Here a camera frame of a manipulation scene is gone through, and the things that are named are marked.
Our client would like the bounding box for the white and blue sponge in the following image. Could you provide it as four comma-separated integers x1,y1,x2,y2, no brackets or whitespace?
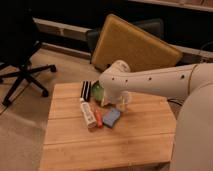
103,108,121,128

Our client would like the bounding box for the dark armchair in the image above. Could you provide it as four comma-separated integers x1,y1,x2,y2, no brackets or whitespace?
86,18,164,53

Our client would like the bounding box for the yellow cushion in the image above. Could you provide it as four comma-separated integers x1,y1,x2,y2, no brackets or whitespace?
92,14,183,72

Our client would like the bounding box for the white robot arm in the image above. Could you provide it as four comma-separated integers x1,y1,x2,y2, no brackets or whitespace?
99,61,213,171

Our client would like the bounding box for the white rectangular bottle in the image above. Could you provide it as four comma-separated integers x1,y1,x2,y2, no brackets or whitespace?
80,98,97,129

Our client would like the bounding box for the clear plastic cup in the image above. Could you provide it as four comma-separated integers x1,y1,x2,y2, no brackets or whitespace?
116,92,132,112

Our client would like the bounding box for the black office chair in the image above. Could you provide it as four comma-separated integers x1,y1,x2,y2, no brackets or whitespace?
0,13,57,106

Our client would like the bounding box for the green ceramic bowl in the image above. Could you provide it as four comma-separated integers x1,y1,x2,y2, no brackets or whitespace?
92,81,104,102

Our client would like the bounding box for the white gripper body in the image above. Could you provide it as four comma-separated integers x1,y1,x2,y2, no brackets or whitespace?
101,91,131,106

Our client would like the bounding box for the orange carrot toy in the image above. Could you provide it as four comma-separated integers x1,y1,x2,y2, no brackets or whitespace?
95,108,103,128

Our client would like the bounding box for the black and white striped block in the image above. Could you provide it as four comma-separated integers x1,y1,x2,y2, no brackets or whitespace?
81,81,91,102

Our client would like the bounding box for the wooden table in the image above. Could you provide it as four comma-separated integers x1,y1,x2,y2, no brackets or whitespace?
39,83,176,171

